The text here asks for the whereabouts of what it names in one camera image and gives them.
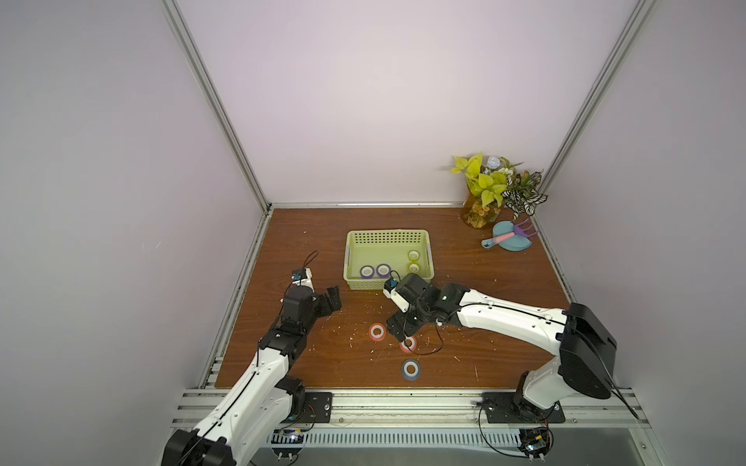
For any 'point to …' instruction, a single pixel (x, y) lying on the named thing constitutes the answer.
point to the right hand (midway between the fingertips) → (398, 315)
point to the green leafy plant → (498, 180)
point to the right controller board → (535, 442)
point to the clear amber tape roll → (414, 255)
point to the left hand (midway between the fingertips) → (328, 288)
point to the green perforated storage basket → (371, 255)
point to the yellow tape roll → (414, 268)
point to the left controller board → (287, 444)
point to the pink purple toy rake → (518, 231)
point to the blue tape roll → (411, 369)
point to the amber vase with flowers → (477, 216)
